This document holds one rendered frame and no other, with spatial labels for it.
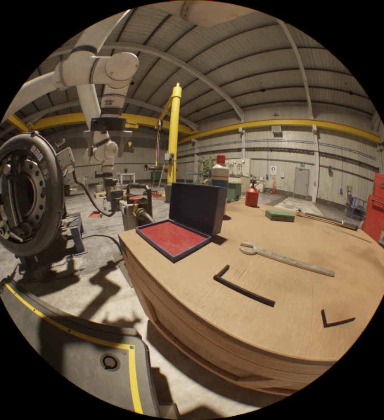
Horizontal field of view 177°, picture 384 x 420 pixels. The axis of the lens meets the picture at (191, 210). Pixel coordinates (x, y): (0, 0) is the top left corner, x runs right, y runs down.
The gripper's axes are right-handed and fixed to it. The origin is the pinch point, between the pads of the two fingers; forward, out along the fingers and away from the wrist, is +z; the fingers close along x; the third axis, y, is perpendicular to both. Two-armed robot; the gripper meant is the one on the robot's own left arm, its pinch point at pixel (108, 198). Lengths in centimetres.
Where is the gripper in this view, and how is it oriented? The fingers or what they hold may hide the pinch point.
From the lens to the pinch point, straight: 90.6
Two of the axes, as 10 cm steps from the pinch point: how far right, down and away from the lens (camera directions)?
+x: -7.3, -2.0, 6.5
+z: -0.4, 9.7, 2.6
